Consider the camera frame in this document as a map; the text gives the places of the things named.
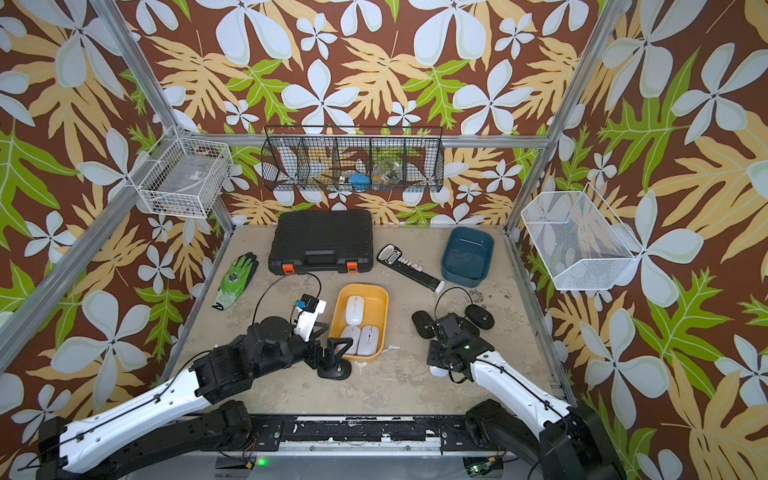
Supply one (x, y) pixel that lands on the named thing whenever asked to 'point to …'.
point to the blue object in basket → (359, 182)
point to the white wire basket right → (582, 239)
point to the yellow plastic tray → (376, 311)
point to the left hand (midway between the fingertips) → (342, 332)
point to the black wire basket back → (363, 158)
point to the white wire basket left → (182, 177)
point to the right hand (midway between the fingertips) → (432, 353)
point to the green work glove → (235, 280)
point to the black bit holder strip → (394, 256)
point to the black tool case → (329, 241)
